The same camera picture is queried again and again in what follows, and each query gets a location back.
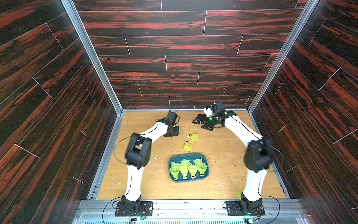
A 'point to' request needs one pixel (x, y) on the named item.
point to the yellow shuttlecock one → (202, 168)
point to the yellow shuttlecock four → (193, 169)
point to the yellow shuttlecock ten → (194, 137)
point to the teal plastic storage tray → (176, 158)
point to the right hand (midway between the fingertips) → (199, 123)
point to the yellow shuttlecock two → (185, 163)
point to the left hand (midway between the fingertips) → (177, 133)
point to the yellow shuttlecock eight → (174, 170)
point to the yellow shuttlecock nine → (183, 167)
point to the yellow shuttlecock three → (198, 162)
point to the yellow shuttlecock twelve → (187, 147)
